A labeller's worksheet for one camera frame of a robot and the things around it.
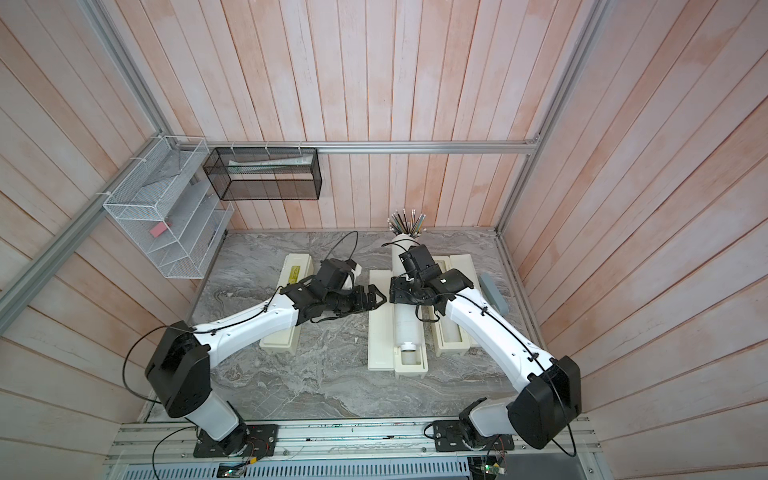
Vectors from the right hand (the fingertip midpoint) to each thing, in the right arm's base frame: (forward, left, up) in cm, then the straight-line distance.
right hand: (399, 289), depth 81 cm
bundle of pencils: (+33, -2, -7) cm, 34 cm away
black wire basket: (+43, +48, +8) cm, 65 cm away
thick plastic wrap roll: (-10, -2, +3) cm, 11 cm away
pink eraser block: (+12, +68, +11) cm, 70 cm away
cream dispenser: (+14, +34, -9) cm, 38 cm away
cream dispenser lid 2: (+17, -22, -10) cm, 30 cm away
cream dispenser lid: (-14, +5, -13) cm, 19 cm away
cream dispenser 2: (-15, -4, -15) cm, 22 cm away
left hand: (-4, +7, -4) cm, 9 cm away
